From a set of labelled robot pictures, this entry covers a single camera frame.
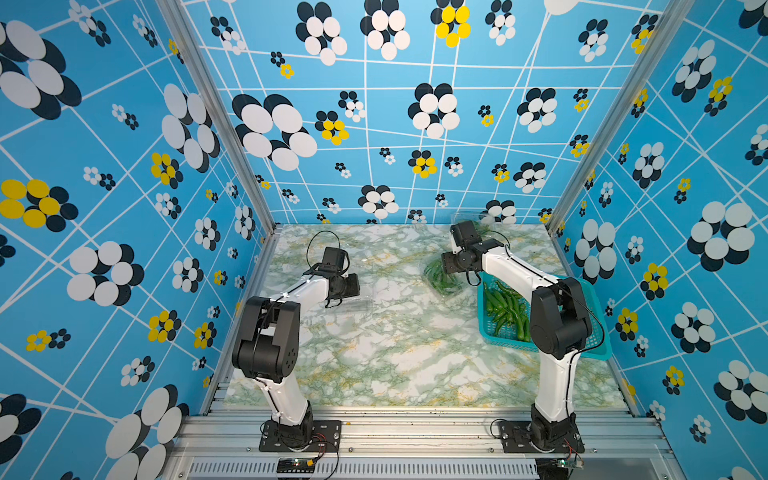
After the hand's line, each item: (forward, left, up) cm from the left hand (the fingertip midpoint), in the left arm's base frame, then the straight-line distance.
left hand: (358, 284), depth 97 cm
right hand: (+7, -33, +4) cm, 34 cm away
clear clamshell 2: (-4, -6, -1) cm, 7 cm away
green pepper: (-8, -45, +1) cm, 46 cm away
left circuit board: (-48, +12, -8) cm, 50 cm away
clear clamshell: (+2, -28, -2) cm, 28 cm away
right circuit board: (-49, -50, -4) cm, 70 cm away
